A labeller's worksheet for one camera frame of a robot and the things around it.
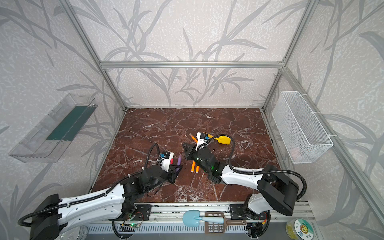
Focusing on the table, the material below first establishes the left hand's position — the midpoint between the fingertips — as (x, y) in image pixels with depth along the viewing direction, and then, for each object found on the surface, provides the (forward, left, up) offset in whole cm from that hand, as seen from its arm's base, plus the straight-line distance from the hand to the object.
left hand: (184, 163), depth 76 cm
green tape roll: (-26, -51, -4) cm, 58 cm away
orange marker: (+24, -3, -14) cm, 28 cm away
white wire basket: (+4, -51, +22) cm, 55 cm away
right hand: (+10, +1, +7) cm, 12 cm away
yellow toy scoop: (+22, -24, -13) cm, 35 cm away
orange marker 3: (+3, -7, -14) cm, 16 cm away
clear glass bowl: (-28, +44, -8) cm, 53 cm away
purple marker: (+1, +2, +2) cm, 3 cm away
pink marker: (-2, +5, +7) cm, 9 cm away
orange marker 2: (+4, -4, -14) cm, 15 cm away
